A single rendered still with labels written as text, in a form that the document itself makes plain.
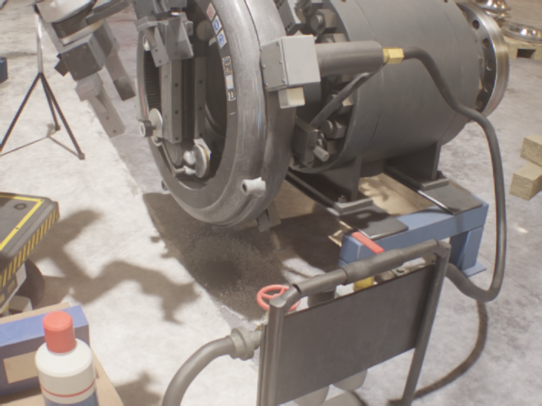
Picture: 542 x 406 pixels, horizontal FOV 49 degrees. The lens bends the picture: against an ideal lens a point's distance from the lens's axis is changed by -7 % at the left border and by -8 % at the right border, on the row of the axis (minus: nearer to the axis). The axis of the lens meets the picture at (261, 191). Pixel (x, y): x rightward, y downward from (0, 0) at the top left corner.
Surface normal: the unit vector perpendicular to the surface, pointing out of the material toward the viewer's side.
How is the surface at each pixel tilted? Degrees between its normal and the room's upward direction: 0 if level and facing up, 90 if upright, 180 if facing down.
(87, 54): 97
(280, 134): 91
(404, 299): 90
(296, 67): 67
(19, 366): 103
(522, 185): 90
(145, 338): 0
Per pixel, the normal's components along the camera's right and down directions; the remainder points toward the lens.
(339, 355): 0.52, 0.40
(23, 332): 0.16, -0.79
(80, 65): 0.04, 0.54
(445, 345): 0.05, -0.90
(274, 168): 0.47, 0.61
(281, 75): -0.85, 0.19
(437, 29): 0.43, -0.25
